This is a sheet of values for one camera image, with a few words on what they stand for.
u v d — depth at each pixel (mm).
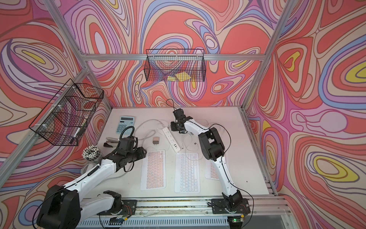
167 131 1019
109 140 983
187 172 846
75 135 718
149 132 969
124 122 1076
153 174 842
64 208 399
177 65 959
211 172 855
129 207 721
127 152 671
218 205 728
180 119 843
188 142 988
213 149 618
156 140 991
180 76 907
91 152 736
